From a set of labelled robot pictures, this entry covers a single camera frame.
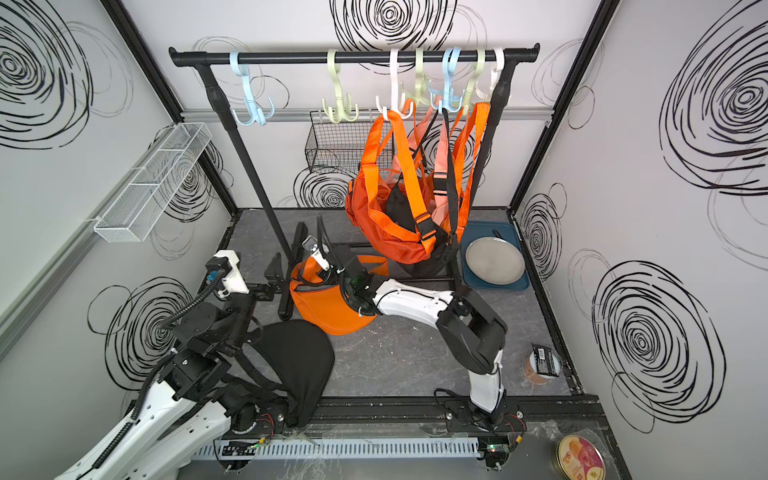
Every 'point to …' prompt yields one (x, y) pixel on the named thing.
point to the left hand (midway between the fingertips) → (259, 254)
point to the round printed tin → (580, 459)
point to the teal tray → (496, 229)
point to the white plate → (494, 261)
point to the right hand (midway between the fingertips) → (325, 247)
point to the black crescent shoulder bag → (402, 205)
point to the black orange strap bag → (303, 357)
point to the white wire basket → (135, 211)
